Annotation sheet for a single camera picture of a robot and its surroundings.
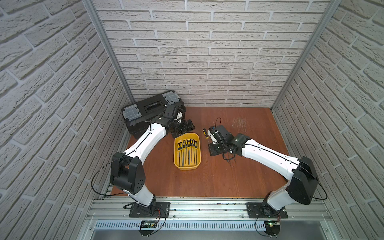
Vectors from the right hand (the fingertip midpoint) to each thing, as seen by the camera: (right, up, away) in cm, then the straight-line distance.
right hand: (210, 149), depth 81 cm
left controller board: (-32, -36, -9) cm, 49 cm away
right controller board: (+29, -36, -12) cm, 47 cm away
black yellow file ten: (-3, +9, 0) cm, 9 cm away
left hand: (-11, +12, +3) cm, 16 cm away
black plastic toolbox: (-45, +19, +10) cm, 50 cm away
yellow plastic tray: (-19, +4, +15) cm, 25 cm away
